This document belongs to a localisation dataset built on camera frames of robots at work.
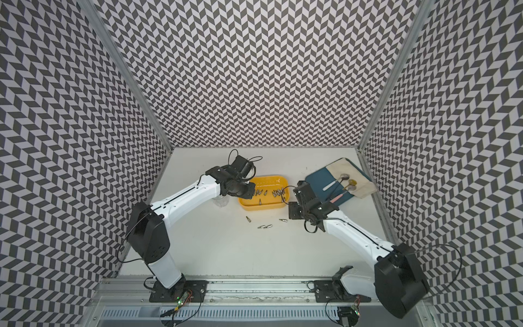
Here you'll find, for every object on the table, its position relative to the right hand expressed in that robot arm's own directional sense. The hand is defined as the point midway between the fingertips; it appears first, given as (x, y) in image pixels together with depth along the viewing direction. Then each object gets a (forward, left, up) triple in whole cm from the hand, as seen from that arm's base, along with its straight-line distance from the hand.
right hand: (296, 212), depth 85 cm
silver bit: (+14, +13, -7) cm, 20 cm away
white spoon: (+23, -27, -7) cm, 37 cm away
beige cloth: (+16, -35, -5) cm, 39 cm away
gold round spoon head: (+20, -31, -8) cm, 38 cm away
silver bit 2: (+14, +9, -7) cm, 18 cm away
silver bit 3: (+14, +7, -7) cm, 17 cm away
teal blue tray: (+15, -18, -5) cm, 24 cm away
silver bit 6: (0, +5, -8) cm, 10 cm away
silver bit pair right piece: (-4, +11, -6) cm, 13 cm away
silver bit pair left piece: (-4, +15, -6) cm, 16 cm away
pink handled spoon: (+16, -30, -7) cm, 34 cm away
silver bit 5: (+1, +21, -8) cm, 23 cm away
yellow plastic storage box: (+14, +11, -7) cm, 19 cm away
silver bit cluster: (+13, +14, -7) cm, 21 cm away
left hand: (+6, +19, +5) cm, 21 cm away
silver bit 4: (+13, +5, -8) cm, 16 cm away
